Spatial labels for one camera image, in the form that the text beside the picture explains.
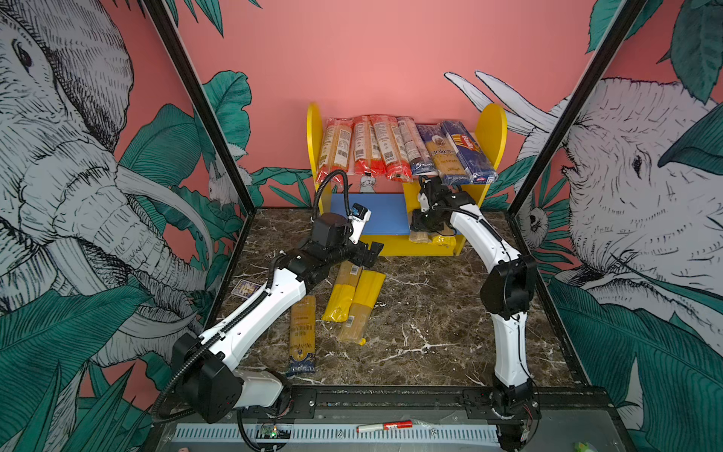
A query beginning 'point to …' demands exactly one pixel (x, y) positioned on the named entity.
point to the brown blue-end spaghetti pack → (302, 342)
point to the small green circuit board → (271, 431)
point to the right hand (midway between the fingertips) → (412, 219)
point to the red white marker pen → (386, 426)
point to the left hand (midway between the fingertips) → (371, 235)
